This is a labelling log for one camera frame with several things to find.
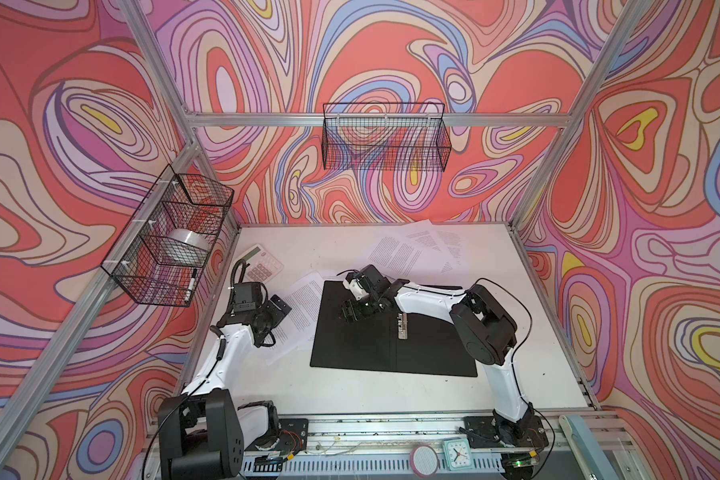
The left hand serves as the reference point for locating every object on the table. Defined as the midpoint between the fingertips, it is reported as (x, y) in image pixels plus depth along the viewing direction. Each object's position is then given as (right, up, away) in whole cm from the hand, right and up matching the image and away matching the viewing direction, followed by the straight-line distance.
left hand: (281, 313), depth 88 cm
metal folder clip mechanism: (+37, -5, +4) cm, 37 cm away
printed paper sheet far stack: (+46, +19, +24) cm, 56 cm away
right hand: (+20, -4, +5) cm, 21 cm away
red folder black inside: (+32, -9, +1) cm, 33 cm away
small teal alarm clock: (+47, -29, -19) cm, 58 cm away
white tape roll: (-19, +21, -15) cm, 32 cm away
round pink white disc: (+38, -29, -21) cm, 53 cm away
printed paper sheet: (+4, +3, +11) cm, 12 cm away
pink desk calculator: (-11, +13, +17) cm, 24 cm away
